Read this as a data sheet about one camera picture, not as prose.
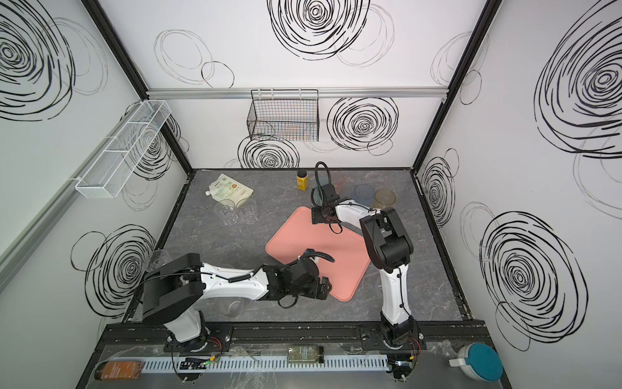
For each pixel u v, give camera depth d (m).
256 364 0.64
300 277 0.63
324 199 0.82
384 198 0.94
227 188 1.12
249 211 1.02
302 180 1.06
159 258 0.90
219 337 0.73
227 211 1.02
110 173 0.73
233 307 0.79
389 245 0.55
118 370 0.65
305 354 0.68
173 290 0.45
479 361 0.65
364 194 0.99
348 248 0.79
